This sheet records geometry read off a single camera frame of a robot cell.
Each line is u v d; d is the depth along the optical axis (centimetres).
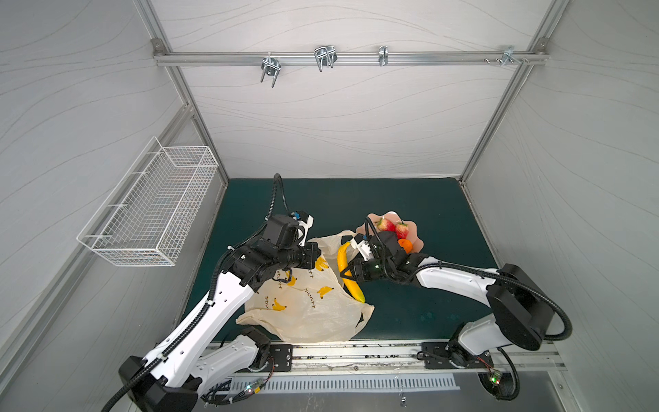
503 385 71
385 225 98
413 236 96
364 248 78
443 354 75
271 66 79
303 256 61
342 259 81
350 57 79
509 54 76
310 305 70
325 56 77
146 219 68
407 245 93
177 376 38
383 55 78
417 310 81
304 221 64
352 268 75
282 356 73
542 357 75
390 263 66
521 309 44
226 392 69
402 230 96
